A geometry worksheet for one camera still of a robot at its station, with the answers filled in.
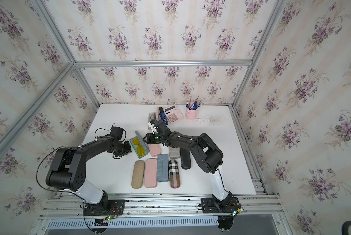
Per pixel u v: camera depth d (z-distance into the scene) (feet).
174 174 2.66
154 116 3.65
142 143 2.97
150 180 2.63
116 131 2.51
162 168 2.75
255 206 2.47
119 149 2.60
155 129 2.71
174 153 2.96
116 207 2.40
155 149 2.99
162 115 3.59
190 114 3.55
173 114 3.66
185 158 2.90
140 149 3.10
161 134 2.47
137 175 2.66
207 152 1.77
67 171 1.49
